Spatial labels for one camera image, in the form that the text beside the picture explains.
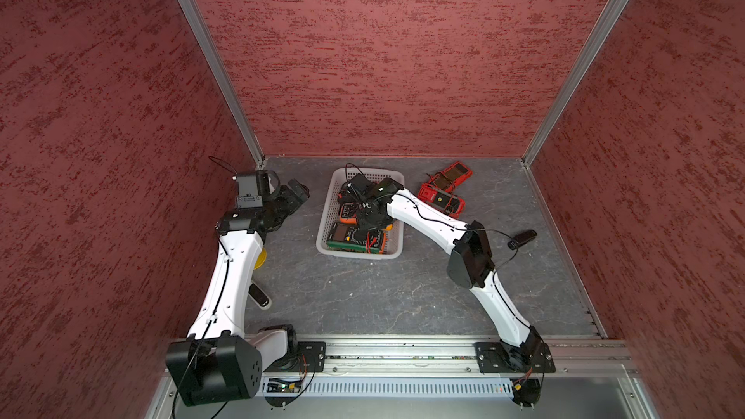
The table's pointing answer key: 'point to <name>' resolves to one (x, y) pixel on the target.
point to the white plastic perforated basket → (329, 212)
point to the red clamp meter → (446, 202)
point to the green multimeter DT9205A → (346, 237)
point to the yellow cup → (261, 259)
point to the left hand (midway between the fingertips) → (299, 204)
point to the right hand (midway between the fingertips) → (372, 228)
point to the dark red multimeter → (451, 177)
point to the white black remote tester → (256, 293)
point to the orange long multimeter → (348, 213)
